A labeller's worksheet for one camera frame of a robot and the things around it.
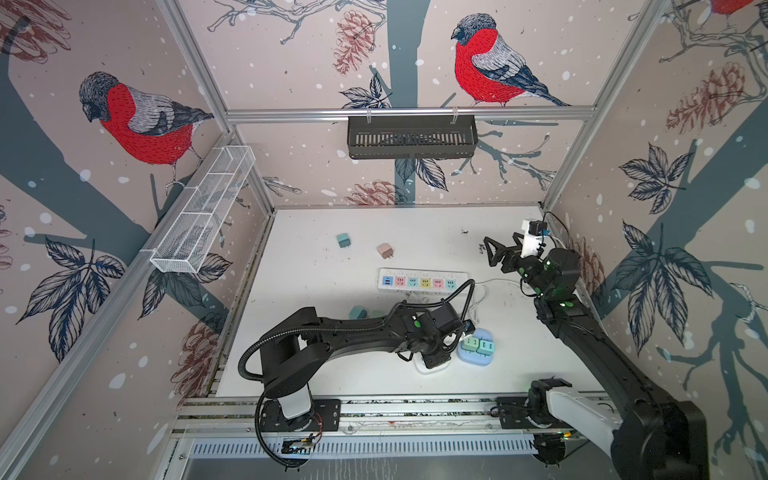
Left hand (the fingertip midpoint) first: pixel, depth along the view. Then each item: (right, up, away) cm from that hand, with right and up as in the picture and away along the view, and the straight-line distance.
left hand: (443, 353), depth 78 cm
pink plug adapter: (-16, +26, +27) cm, 40 cm away
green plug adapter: (+7, +3, 0) cm, 8 cm away
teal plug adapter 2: (+11, +2, 0) cm, 11 cm away
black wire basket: (-7, +66, +26) cm, 71 cm away
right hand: (+15, +31, 0) cm, 34 cm away
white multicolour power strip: (-5, +17, +18) cm, 25 cm away
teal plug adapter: (-32, +29, +32) cm, 54 cm away
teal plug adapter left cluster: (-25, +8, +12) cm, 28 cm away
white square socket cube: (-6, 0, -8) cm, 10 cm away
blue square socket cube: (+9, -2, +3) cm, 9 cm away
